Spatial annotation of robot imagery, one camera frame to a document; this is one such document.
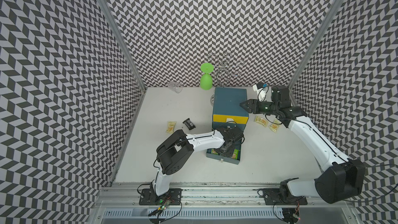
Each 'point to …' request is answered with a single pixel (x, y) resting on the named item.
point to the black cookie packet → (189, 124)
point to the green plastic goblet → (206, 80)
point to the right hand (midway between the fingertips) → (244, 106)
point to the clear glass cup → (175, 86)
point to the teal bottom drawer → (224, 158)
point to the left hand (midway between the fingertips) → (225, 153)
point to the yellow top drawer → (236, 119)
